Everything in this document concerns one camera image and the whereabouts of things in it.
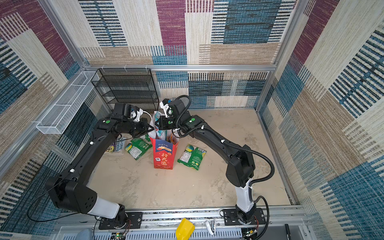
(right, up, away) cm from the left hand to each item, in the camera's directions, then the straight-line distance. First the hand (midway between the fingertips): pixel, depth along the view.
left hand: (154, 125), depth 77 cm
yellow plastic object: (+16, -48, -7) cm, 51 cm away
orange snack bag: (+7, -8, +16) cm, 19 cm away
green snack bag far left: (-16, -14, +19) cm, 28 cm away
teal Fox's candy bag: (+3, -4, +2) cm, 6 cm away
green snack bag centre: (+19, -19, +14) cm, 30 cm away
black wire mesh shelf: (-22, +27, +30) cm, 46 cm away
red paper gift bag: (+5, -13, 0) cm, 14 cm away
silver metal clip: (+28, -47, -7) cm, 55 cm away
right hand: (+1, 0, -1) cm, 1 cm away
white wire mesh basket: (-44, +3, -7) cm, 45 cm away
